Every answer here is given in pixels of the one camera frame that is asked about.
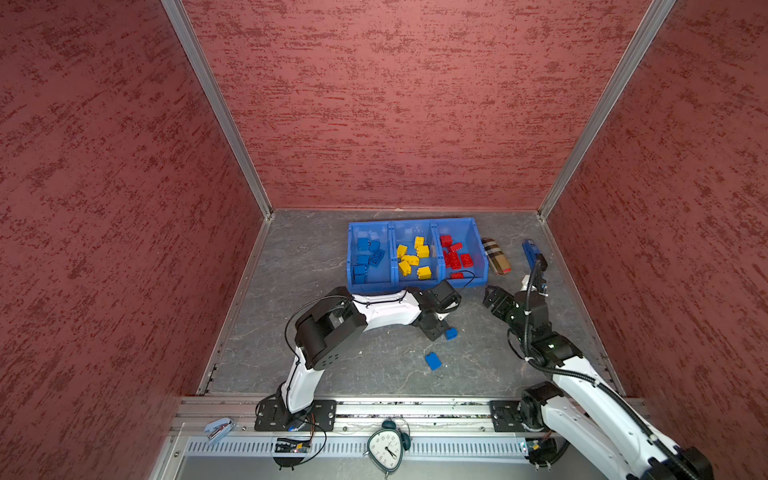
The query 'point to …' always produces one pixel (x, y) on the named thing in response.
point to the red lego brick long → (452, 260)
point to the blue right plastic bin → (466, 238)
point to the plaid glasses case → (499, 262)
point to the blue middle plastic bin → (416, 254)
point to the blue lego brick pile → (376, 258)
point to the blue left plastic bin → (363, 277)
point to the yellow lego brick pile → (423, 251)
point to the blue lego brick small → (451, 333)
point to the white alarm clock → (386, 446)
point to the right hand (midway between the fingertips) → (493, 299)
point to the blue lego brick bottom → (433, 361)
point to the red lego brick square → (446, 240)
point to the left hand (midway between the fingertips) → (432, 330)
